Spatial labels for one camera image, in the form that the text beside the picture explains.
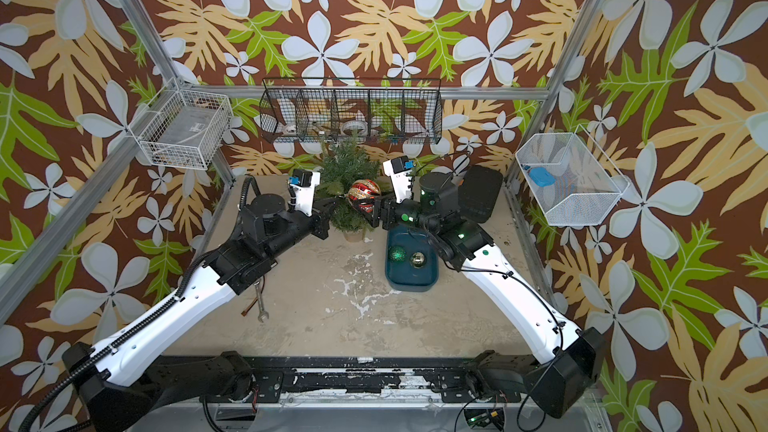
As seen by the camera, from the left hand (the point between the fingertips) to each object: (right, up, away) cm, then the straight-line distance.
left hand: (338, 196), depth 67 cm
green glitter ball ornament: (+15, -17, +26) cm, 35 cm away
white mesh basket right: (+64, +4, +10) cm, 65 cm away
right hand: (+6, -1, -1) cm, 6 cm away
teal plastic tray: (+16, -25, +27) cm, 40 cm away
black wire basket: (+11, +30, +30) cm, 43 cm away
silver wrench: (-25, -34, +19) cm, 46 cm away
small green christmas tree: (0, +10, +11) cm, 15 cm away
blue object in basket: (+57, +7, +19) cm, 61 cm away
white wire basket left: (-48, +21, +18) cm, 55 cm away
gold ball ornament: (+21, -19, +26) cm, 39 cm away
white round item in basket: (+1, +24, +32) cm, 40 cm away
